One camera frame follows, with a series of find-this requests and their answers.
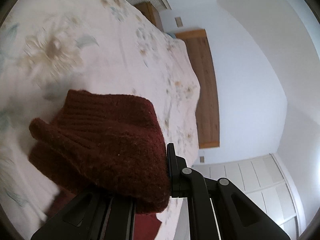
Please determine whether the dark red knitted sweater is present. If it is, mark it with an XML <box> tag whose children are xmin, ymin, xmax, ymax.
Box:
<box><xmin>29</xmin><ymin>90</ymin><xmax>170</xmax><ymax>239</ymax></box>

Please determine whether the wooden nightstand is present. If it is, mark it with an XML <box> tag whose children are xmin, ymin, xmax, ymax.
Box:
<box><xmin>135</xmin><ymin>2</ymin><xmax>163</xmax><ymax>31</ymax></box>

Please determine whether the white panelled wardrobe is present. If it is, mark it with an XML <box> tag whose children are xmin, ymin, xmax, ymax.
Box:
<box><xmin>193</xmin><ymin>154</ymin><xmax>299</xmax><ymax>239</ymax></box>

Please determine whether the wooden headboard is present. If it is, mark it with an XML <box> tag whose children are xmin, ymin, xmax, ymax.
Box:
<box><xmin>175</xmin><ymin>29</ymin><xmax>220</xmax><ymax>149</ymax></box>

